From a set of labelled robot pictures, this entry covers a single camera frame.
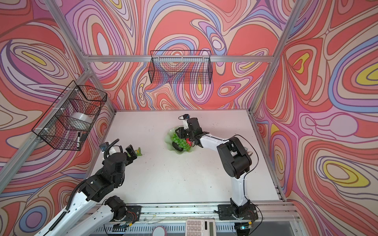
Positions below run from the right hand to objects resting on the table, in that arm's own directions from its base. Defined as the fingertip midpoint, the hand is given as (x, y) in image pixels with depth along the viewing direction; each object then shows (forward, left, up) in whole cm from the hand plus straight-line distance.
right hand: (179, 133), depth 96 cm
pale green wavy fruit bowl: (-2, +7, -5) cm, 9 cm away
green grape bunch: (-8, -2, 0) cm, 8 cm away
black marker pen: (-15, +48, +18) cm, 54 cm away
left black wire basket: (-10, +51, +26) cm, 58 cm away
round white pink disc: (-52, +8, -4) cm, 53 cm away
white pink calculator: (-51, -11, -7) cm, 53 cm away
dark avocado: (-8, +2, -4) cm, 9 cm away
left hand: (-19, +25, +13) cm, 34 cm away
